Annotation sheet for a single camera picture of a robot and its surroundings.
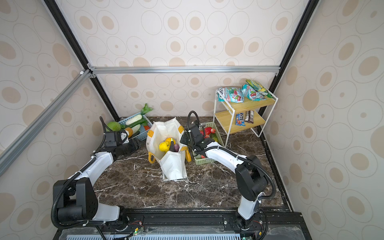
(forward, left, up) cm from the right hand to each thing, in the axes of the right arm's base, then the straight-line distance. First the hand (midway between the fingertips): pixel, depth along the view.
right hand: (182, 136), depth 88 cm
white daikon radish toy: (+31, +31, -6) cm, 44 cm away
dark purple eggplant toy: (-1, +8, -10) cm, 12 cm away
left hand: (-2, +23, -1) cm, 23 cm away
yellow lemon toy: (-2, +12, -7) cm, 14 cm away
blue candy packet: (+13, -36, -1) cm, 38 cm away
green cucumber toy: (+22, +31, -11) cm, 40 cm away
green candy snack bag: (+15, -29, +18) cm, 37 cm away
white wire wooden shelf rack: (+3, -28, +12) cm, 31 cm away
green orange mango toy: (+9, -20, -13) cm, 26 cm away
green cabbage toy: (+13, +47, -4) cm, 49 cm away
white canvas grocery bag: (-15, +5, -7) cm, 17 cm away
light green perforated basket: (-9, -11, -10) cm, 18 cm away
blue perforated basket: (+11, +28, -9) cm, 32 cm away
